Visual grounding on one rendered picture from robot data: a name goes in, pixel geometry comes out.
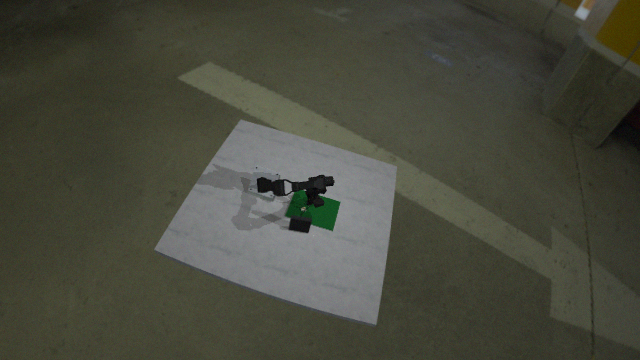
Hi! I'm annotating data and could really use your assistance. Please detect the green circuit board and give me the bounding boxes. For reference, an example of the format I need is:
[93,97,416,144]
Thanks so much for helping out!
[285,190,341,231]

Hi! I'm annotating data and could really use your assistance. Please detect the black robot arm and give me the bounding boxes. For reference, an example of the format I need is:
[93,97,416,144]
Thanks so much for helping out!
[257,175,335,196]

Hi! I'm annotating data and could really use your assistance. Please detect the black cooling fan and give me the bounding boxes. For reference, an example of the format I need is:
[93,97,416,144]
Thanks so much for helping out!
[288,215,312,233]

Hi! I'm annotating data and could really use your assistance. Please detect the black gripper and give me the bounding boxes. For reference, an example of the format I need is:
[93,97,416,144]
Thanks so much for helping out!
[305,188,325,208]

